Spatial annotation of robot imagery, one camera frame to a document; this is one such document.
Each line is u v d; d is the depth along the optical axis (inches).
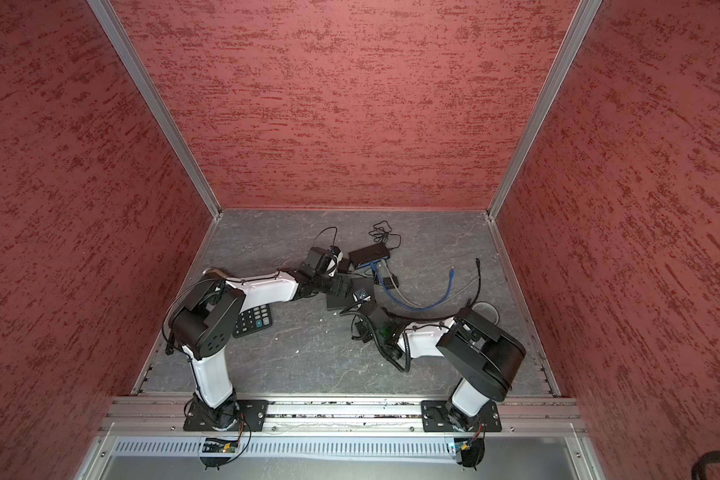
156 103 34.6
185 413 29.1
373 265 40.6
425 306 37.3
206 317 19.7
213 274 21.4
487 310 38.0
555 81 32.7
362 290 31.9
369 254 42.1
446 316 36.1
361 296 31.7
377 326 27.4
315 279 29.9
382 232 44.8
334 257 31.4
